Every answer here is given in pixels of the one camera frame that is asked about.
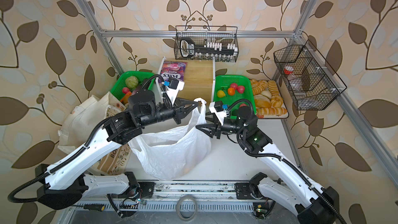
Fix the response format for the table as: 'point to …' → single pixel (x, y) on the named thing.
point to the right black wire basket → (312, 84)
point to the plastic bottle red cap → (288, 70)
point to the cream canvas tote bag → (85, 120)
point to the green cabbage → (131, 82)
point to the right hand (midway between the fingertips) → (199, 122)
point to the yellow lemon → (221, 94)
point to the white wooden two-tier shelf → (199, 78)
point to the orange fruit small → (231, 91)
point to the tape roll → (185, 197)
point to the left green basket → (120, 83)
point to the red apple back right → (240, 89)
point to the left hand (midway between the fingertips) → (198, 103)
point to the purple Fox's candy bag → (176, 70)
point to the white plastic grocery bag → (178, 152)
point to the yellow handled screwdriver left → (93, 207)
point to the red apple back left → (233, 85)
